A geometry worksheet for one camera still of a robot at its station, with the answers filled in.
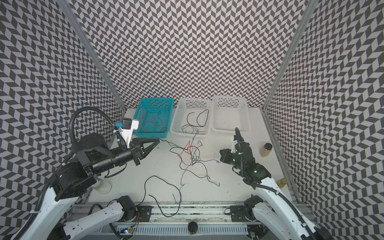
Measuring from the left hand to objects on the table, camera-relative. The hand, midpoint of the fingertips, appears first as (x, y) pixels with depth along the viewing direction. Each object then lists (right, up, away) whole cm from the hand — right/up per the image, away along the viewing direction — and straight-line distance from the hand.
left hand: (158, 142), depth 52 cm
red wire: (-22, +10, +61) cm, 66 cm away
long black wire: (-9, -33, +25) cm, 43 cm away
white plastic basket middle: (+9, +10, +61) cm, 62 cm away
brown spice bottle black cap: (+54, -10, +36) cm, 65 cm away
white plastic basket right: (+37, +14, +62) cm, 74 cm away
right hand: (+26, -8, +26) cm, 38 cm away
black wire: (+13, +11, +60) cm, 62 cm away
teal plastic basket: (-21, +12, +64) cm, 68 cm away
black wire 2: (+9, +14, +63) cm, 65 cm away
